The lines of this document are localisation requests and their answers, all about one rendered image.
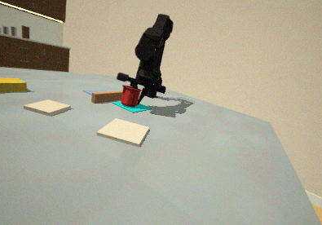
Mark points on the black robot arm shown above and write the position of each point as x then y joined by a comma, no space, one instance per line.
150,50

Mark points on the red plastic cup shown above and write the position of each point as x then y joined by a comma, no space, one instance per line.
130,96

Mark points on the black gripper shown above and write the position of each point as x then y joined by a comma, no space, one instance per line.
133,82

